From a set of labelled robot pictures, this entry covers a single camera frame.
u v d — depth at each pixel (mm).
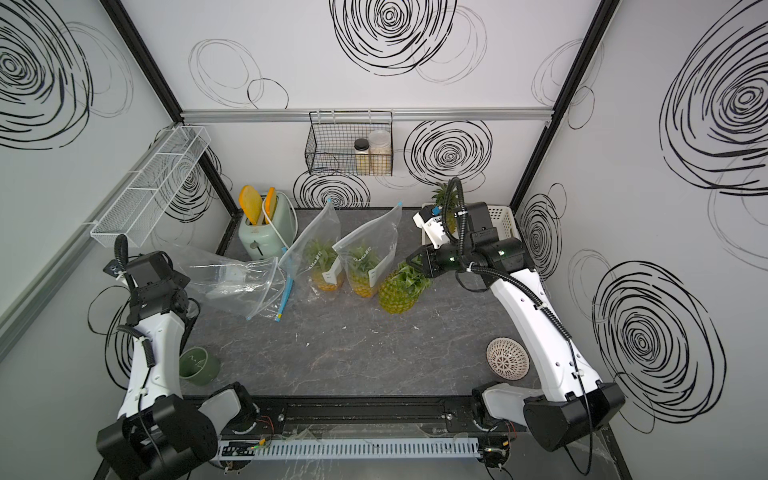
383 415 758
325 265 839
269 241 926
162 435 391
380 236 823
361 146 846
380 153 846
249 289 756
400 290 683
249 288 756
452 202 984
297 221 1090
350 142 886
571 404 367
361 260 776
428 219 601
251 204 952
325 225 826
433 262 590
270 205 931
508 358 822
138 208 744
